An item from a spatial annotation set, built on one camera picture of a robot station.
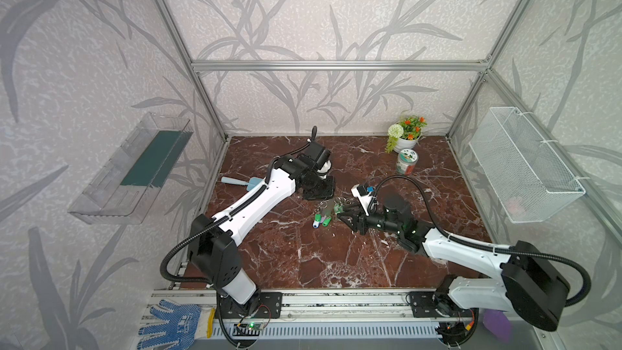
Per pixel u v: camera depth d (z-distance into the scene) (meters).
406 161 1.02
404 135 1.05
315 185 0.66
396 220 0.63
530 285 0.41
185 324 0.70
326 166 0.66
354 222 0.70
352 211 0.78
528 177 0.64
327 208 0.82
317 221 0.91
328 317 0.73
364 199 0.69
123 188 0.64
